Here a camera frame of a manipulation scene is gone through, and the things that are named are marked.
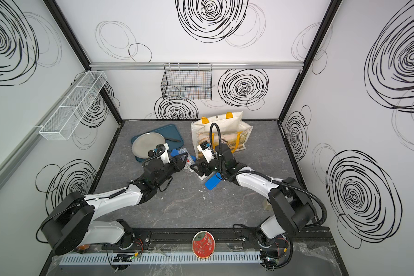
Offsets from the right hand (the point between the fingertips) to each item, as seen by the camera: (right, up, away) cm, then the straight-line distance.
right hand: (196, 164), depth 82 cm
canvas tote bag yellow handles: (+21, +16, +17) cm, 31 cm away
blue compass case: (-9, +6, -1) cm, 11 cm away
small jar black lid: (-25, +4, +9) cm, 27 cm away
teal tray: (-18, +13, +30) cm, 37 cm away
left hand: (-5, +5, -1) cm, 7 cm away
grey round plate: (-33, +9, +24) cm, 42 cm away
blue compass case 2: (+9, -10, +8) cm, 16 cm away
